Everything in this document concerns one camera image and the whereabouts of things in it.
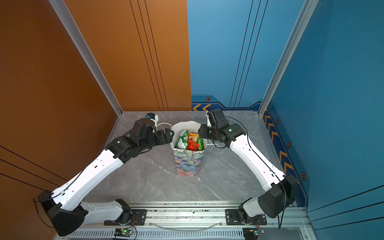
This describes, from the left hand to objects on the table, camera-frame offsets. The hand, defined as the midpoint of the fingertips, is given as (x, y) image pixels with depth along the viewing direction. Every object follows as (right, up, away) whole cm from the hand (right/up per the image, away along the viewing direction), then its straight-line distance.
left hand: (168, 131), depth 73 cm
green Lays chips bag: (+16, -6, +5) cm, 18 cm away
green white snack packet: (+7, -4, +2) cm, 8 cm away
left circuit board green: (-21, -48, -2) cm, 52 cm away
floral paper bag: (+10, -15, +1) cm, 18 cm away
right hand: (+16, 0, +4) cm, 17 cm away
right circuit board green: (+42, -47, -4) cm, 63 cm away
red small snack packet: (+11, -7, +3) cm, 14 cm away
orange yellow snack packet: (+12, -3, +9) cm, 15 cm away
